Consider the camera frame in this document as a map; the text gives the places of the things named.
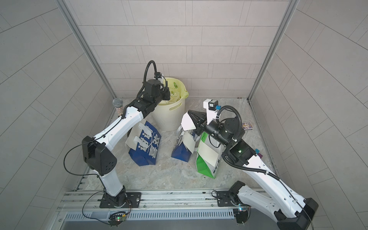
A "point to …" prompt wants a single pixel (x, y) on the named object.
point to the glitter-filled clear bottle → (118, 103)
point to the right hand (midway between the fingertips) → (188, 114)
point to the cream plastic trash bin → (168, 115)
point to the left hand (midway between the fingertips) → (170, 86)
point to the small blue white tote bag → (185, 143)
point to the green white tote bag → (209, 155)
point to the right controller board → (241, 216)
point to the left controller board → (116, 218)
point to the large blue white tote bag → (143, 143)
